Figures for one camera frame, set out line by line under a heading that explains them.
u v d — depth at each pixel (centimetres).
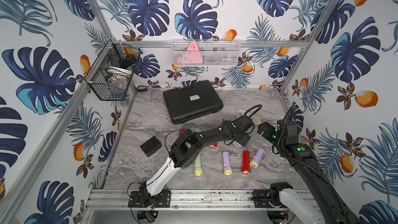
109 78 84
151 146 89
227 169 80
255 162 83
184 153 55
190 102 105
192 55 91
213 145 90
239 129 70
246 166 84
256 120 103
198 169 81
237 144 84
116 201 75
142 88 121
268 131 70
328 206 42
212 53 100
